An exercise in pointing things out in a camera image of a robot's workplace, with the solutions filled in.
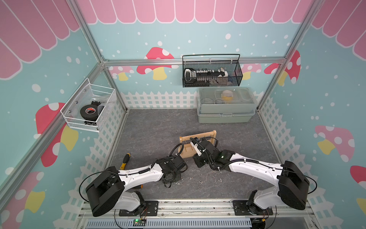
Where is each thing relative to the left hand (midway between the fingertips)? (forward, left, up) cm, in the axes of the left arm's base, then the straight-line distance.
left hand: (175, 180), depth 84 cm
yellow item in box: (+57, -36, +17) cm, 69 cm away
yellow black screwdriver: (+12, +33, +1) cm, 35 cm away
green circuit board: (-20, +18, -3) cm, 27 cm away
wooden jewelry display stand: (+16, -6, +7) cm, 19 cm away
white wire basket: (+36, +49, +35) cm, 70 cm away
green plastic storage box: (+49, -34, +15) cm, 62 cm away
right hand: (+10, -10, +10) cm, 18 cm away
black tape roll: (+22, +43, +34) cm, 59 cm away
